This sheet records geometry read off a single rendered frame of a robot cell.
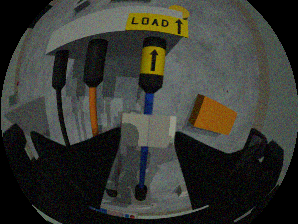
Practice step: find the orange rectangular block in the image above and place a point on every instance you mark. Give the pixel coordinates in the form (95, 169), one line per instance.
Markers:
(209, 114)

